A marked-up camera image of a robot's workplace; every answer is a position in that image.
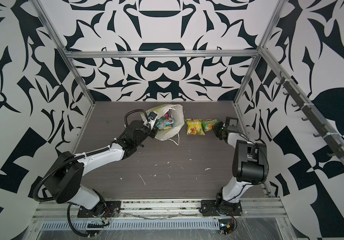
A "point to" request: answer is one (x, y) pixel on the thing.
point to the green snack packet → (207, 123)
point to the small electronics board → (226, 226)
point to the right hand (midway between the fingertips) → (214, 124)
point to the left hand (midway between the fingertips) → (157, 116)
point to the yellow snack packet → (194, 127)
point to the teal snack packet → (165, 123)
